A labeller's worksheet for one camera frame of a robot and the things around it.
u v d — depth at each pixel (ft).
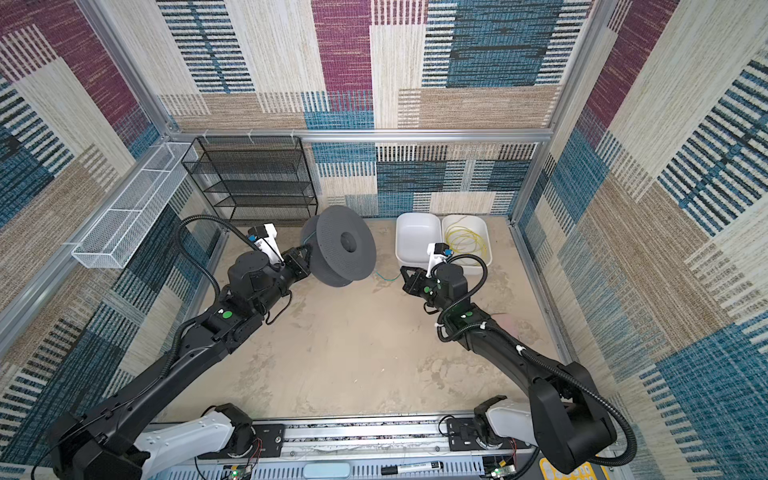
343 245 2.39
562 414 1.35
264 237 2.08
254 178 3.55
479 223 3.70
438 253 2.42
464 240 3.45
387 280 3.02
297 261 2.05
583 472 2.22
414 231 3.74
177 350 1.54
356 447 2.40
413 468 2.29
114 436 1.29
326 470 2.25
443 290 2.09
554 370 1.40
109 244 2.29
